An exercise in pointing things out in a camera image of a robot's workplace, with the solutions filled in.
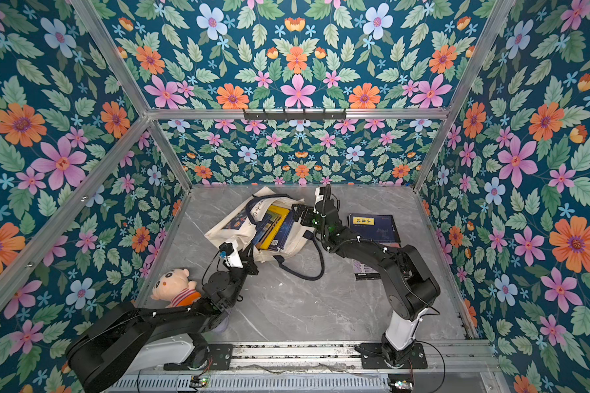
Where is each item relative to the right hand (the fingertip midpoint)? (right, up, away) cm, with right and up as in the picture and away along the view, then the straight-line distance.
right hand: (309, 203), depth 89 cm
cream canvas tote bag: (-3, -21, +6) cm, 22 cm away
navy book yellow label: (+29, -10, +12) cm, 33 cm away
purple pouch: (-23, -34, -24) cm, 48 cm away
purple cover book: (+21, -26, +1) cm, 33 cm away
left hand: (-18, -13, -9) cm, 24 cm away
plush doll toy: (-45, -28, -8) cm, 54 cm away
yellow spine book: (-12, -4, +14) cm, 19 cm away
